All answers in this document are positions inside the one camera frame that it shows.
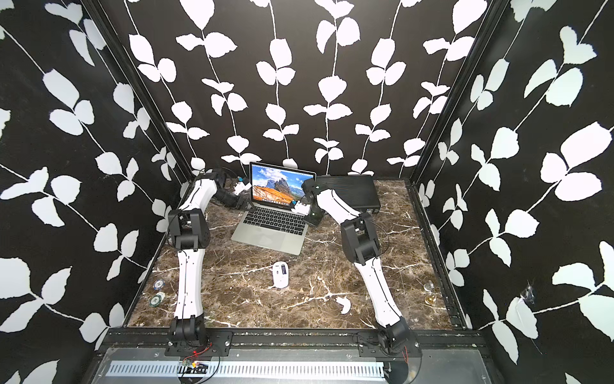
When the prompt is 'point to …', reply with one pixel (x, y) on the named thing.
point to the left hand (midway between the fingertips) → (251, 204)
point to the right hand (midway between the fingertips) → (311, 217)
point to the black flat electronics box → (356, 191)
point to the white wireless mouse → (281, 274)
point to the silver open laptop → (271, 226)
